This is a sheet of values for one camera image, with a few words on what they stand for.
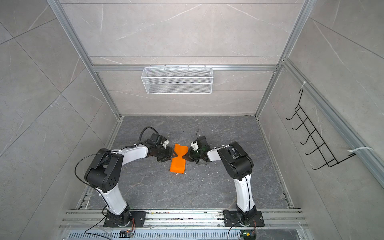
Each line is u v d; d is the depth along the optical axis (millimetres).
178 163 927
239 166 538
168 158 880
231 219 727
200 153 854
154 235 699
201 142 813
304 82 699
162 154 828
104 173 484
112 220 726
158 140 794
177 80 1007
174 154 897
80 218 746
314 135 685
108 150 527
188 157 880
